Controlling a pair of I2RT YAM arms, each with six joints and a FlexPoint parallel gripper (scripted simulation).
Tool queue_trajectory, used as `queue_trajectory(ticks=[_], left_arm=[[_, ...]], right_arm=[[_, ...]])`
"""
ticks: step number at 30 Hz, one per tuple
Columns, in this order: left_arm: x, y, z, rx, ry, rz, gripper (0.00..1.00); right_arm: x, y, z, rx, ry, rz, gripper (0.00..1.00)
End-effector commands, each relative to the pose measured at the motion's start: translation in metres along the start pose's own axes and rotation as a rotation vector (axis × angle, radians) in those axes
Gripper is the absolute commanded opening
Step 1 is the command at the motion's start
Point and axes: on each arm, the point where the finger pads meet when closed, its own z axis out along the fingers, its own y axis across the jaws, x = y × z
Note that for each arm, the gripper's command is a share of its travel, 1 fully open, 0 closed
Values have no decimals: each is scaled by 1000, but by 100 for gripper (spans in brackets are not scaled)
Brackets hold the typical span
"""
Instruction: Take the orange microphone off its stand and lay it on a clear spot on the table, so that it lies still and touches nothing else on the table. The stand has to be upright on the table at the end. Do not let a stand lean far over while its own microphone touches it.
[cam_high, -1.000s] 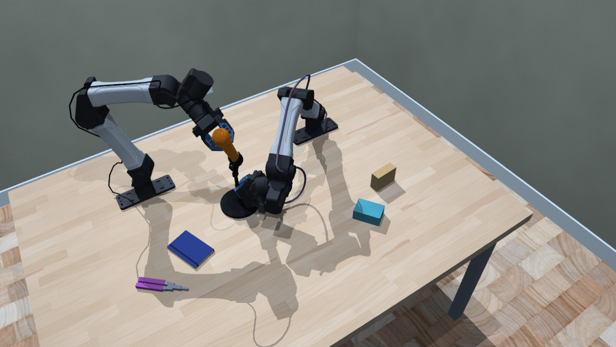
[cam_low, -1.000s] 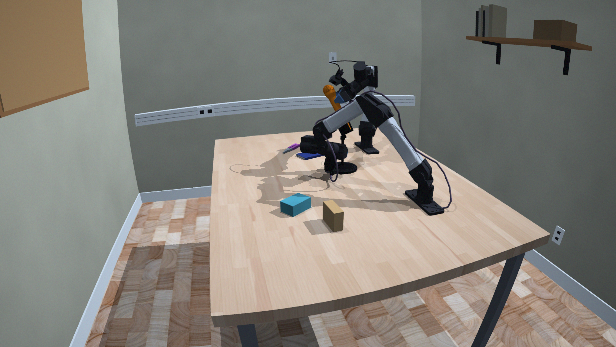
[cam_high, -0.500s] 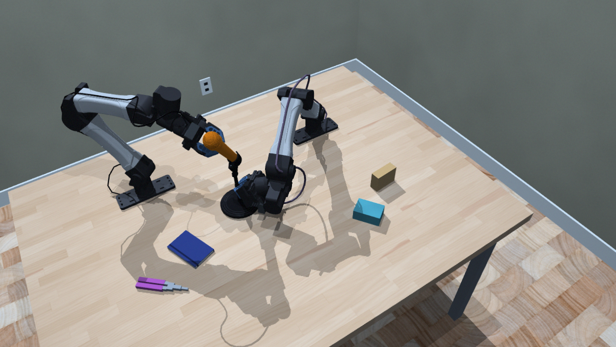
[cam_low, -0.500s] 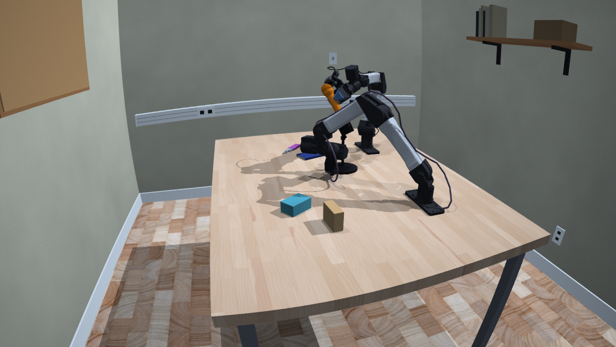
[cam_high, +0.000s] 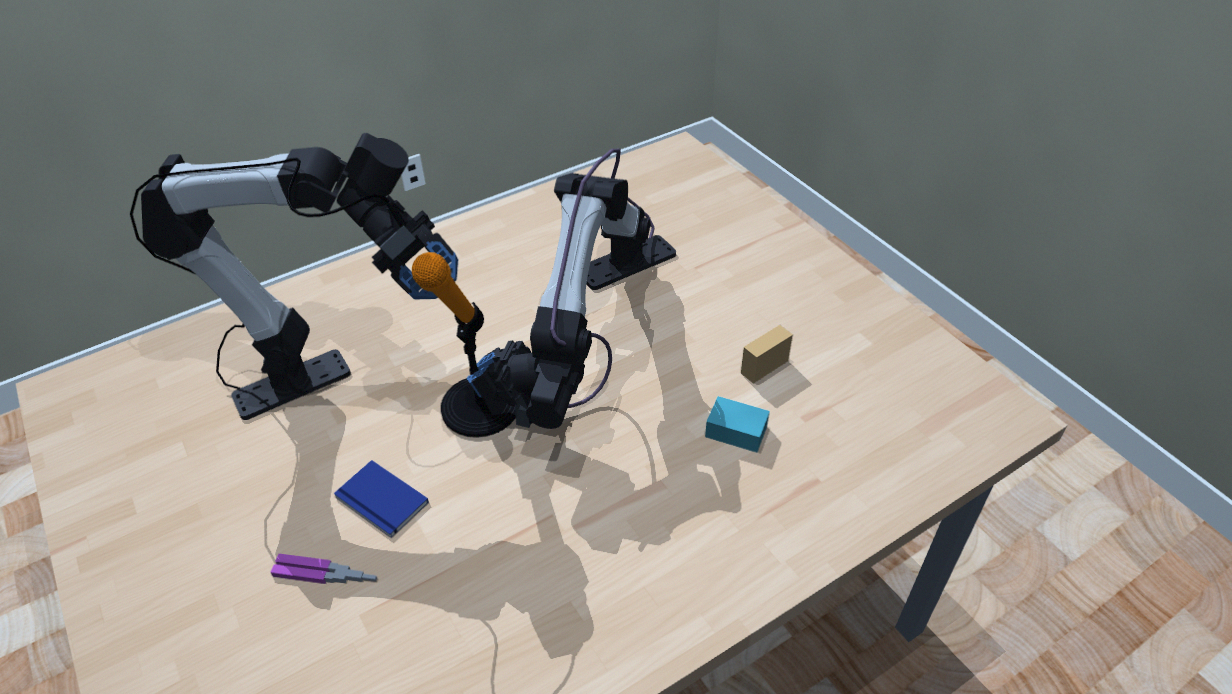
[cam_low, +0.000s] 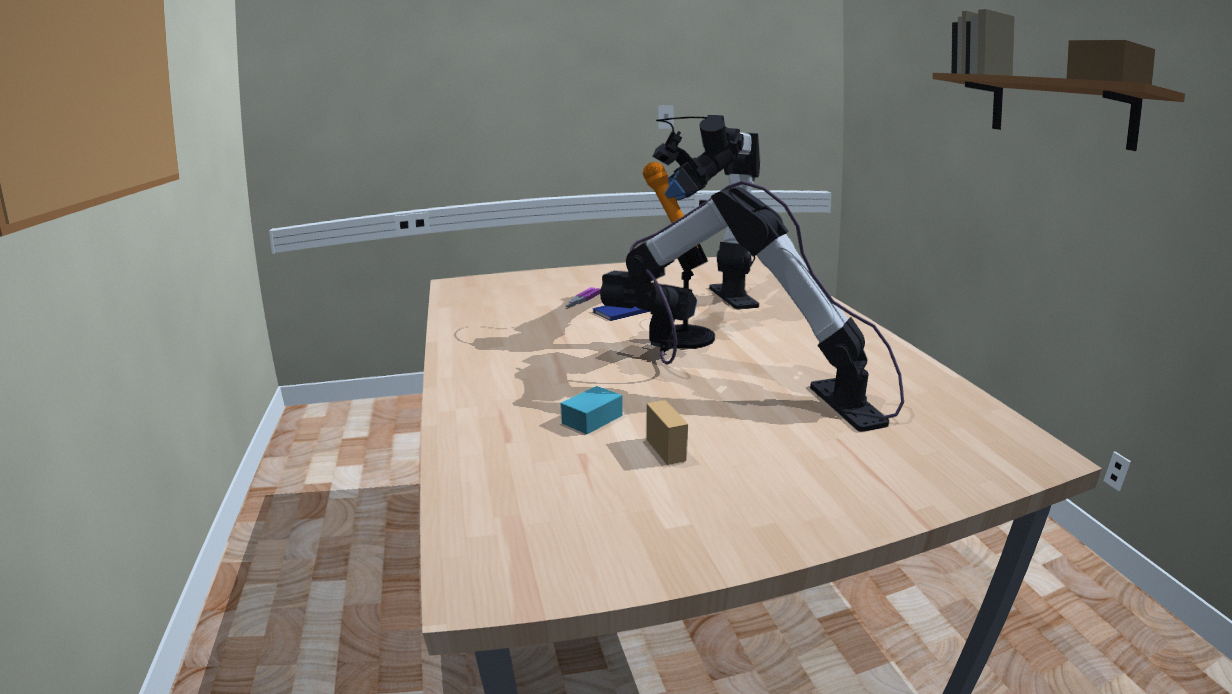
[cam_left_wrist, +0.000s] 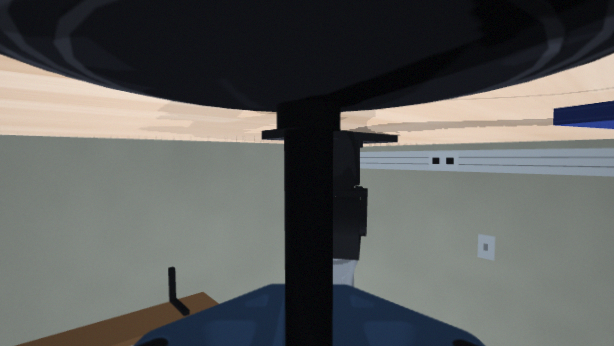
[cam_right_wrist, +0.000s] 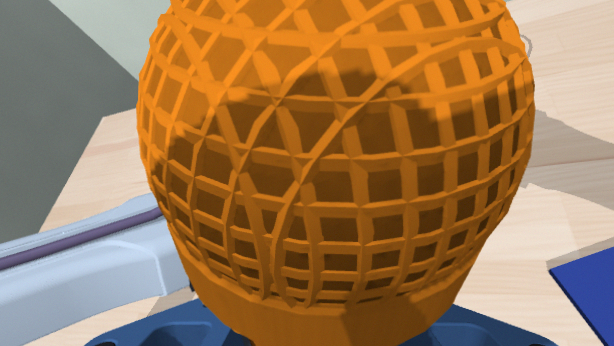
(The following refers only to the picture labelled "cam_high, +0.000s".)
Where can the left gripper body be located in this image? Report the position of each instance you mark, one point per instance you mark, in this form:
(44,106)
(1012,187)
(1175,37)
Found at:
(513,370)

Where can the orange microphone head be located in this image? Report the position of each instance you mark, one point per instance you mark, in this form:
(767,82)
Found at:
(432,273)

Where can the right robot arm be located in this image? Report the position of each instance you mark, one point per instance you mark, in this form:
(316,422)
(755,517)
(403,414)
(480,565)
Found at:
(279,333)

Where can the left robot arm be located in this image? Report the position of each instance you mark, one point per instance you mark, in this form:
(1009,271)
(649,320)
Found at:
(582,216)

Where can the dark blue notebook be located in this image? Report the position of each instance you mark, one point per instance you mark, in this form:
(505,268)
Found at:
(381,498)

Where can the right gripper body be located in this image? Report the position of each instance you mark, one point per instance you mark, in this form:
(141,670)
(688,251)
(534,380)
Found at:
(379,222)

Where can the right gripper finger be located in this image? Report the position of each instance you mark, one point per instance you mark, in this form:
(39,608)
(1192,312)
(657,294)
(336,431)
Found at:
(404,276)
(441,250)

